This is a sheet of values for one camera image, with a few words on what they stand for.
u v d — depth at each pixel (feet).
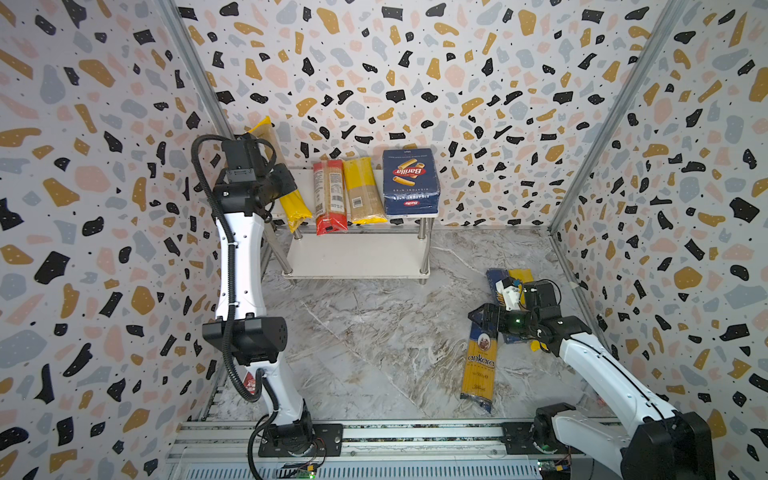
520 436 2.44
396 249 3.60
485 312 2.40
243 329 1.51
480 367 2.75
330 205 2.45
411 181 2.50
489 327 2.42
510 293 2.52
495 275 3.50
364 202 2.51
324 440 2.40
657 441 1.32
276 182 2.12
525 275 3.58
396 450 2.40
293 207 2.34
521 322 2.29
